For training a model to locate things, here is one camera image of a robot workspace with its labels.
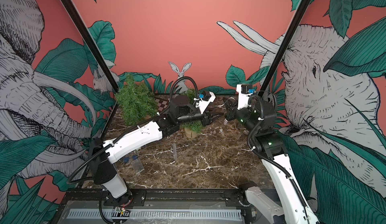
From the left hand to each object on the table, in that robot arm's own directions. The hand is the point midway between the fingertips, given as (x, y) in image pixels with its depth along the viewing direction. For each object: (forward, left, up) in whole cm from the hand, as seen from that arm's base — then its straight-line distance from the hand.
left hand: (221, 108), depth 63 cm
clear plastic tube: (-4, +24, -34) cm, 42 cm away
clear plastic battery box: (-10, +45, -38) cm, 60 cm away
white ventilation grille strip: (-33, +33, -38) cm, 60 cm away
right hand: (+2, 0, +6) cm, 6 cm away
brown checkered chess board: (+33, +35, -35) cm, 60 cm away
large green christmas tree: (+16, +44, -12) cm, 48 cm away
